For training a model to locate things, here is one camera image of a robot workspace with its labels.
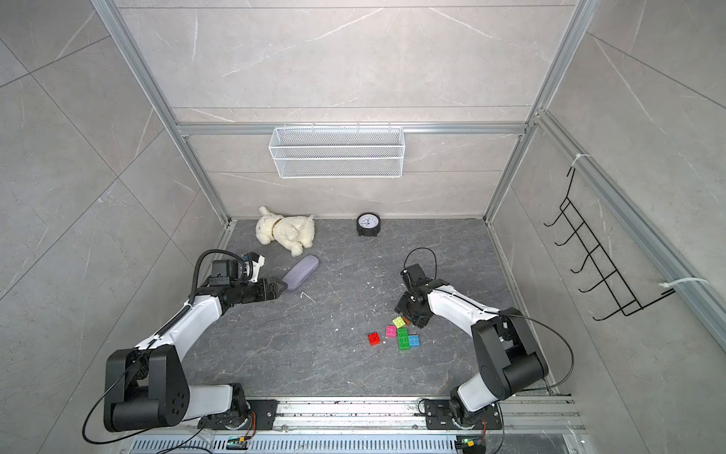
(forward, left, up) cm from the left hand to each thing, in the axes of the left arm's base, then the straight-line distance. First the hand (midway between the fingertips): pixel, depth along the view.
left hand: (276, 283), depth 89 cm
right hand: (-8, -41, -8) cm, 42 cm away
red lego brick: (-16, -31, -9) cm, 36 cm away
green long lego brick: (-16, -40, -9) cm, 44 cm away
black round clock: (+31, -30, -8) cm, 44 cm away
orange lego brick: (-14, -40, 0) cm, 43 cm away
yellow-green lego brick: (-11, -39, -8) cm, 41 cm away
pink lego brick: (-14, -36, -9) cm, 40 cm away
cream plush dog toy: (+21, -3, 0) cm, 21 cm away
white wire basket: (+42, -20, +20) cm, 51 cm away
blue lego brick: (-17, -43, -9) cm, 47 cm away
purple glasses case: (+9, -5, -8) cm, 13 cm away
